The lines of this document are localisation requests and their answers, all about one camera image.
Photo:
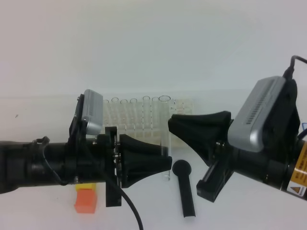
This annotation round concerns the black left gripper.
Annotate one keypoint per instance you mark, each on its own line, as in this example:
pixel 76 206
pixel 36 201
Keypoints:
pixel 141 159

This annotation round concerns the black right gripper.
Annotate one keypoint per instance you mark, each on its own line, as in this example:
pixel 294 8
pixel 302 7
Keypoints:
pixel 207 136

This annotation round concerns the clear glass test tube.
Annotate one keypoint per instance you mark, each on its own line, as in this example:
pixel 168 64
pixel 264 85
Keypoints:
pixel 164 116

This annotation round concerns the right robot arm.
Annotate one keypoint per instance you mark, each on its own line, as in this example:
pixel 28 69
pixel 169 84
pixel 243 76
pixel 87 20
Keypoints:
pixel 273 166

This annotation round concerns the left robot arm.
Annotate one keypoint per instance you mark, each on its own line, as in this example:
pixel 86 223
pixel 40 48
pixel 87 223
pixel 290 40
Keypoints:
pixel 41 163

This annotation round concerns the white plastic test tube rack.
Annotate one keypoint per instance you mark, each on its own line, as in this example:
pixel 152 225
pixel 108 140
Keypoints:
pixel 176 106

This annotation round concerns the black plastic scoop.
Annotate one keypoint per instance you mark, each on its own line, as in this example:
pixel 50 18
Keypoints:
pixel 182 170

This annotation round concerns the yellow cube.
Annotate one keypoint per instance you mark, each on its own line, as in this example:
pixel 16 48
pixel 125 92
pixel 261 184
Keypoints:
pixel 88 186

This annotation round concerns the orange cube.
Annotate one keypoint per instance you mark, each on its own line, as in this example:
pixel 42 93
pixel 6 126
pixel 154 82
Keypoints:
pixel 86 201

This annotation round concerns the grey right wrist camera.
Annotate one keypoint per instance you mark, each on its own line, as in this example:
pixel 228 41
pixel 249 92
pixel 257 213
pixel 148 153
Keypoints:
pixel 246 130

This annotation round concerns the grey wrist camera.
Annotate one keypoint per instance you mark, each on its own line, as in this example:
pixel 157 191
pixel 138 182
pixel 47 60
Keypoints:
pixel 93 112
pixel 246 130

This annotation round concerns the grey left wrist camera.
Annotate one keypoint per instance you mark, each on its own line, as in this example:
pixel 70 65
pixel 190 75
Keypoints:
pixel 93 112

